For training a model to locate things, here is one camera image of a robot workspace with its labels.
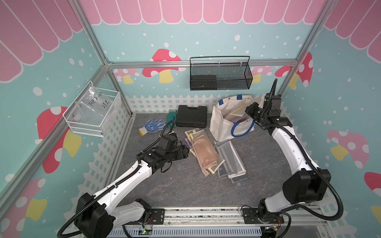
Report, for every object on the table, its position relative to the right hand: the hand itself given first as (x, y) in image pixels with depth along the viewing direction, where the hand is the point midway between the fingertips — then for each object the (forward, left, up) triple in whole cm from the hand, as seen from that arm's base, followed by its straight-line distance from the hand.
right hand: (245, 106), depth 82 cm
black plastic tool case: (+16, +31, -26) cm, 43 cm away
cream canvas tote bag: (+4, +6, -14) cm, 16 cm away
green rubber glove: (+20, +47, -27) cm, 57 cm away
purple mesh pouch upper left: (-2, +2, -8) cm, 9 cm away
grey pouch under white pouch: (-30, +4, -31) cm, 43 cm away
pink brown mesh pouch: (-15, +21, -28) cm, 38 cm away
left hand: (-21, +35, -14) cm, 43 cm away
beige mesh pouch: (+3, +1, -7) cm, 7 cm away
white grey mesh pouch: (-23, +5, -28) cm, 36 cm away
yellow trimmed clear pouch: (+3, +27, -28) cm, 39 cm away
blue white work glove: (+11, +62, -30) cm, 70 cm away
